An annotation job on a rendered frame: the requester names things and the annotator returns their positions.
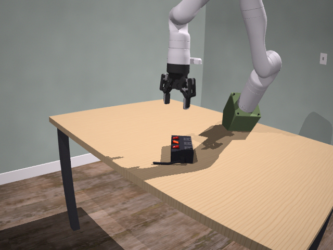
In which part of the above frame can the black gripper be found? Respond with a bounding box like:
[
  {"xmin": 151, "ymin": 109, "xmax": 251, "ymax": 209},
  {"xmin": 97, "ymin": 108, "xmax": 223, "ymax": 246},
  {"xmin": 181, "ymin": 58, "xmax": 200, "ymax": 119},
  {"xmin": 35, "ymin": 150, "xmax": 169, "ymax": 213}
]
[{"xmin": 160, "ymin": 63, "xmax": 196, "ymax": 110}]

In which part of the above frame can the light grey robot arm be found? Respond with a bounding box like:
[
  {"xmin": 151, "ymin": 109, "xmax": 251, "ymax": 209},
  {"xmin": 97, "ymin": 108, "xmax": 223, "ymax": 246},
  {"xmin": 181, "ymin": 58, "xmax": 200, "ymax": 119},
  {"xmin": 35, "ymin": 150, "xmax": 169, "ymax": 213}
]
[{"xmin": 167, "ymin": 0, "xmax": 281, "ymax": 113}]

